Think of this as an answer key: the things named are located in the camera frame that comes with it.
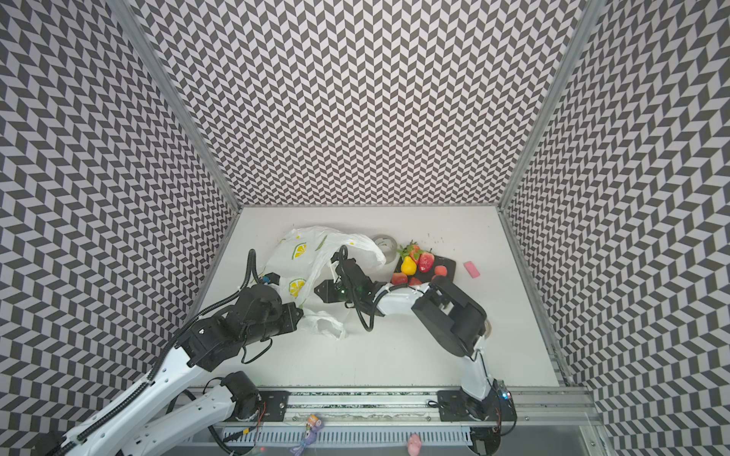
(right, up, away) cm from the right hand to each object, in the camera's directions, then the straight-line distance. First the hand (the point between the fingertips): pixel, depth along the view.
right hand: (315, 299), depth 86 cm
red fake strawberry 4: (+31, +4, +5) cm, 32 cm away
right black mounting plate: (+40, -25, -13) cm, 49 cm away
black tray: (+30, +9, +9) cm, 32 cm away
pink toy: (+28, -30, -20) cm, 45 cm away
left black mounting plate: (-8, -24, -14) cm, 29 cm away
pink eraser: (+52, +8, +12) cm, 54 cm away
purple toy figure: (+4, -26, -19) cm, 32 cm away
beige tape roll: (+40, +3, -34) cm, 53 cm away
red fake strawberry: (+31, +15, +10) cm, 36 cm away
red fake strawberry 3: (+26, +6, +5) cm, 27 cm away
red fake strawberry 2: (+36, +11, +10) cm, 39 cm away
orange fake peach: (+41, +8, +10) cm, 43 cm away
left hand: (0, -1, -13) cm, 13 cm away
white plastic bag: (-4, +13, -1) cm, 14 cm away
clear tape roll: (+23, +15, +18) cm, 33 cm away
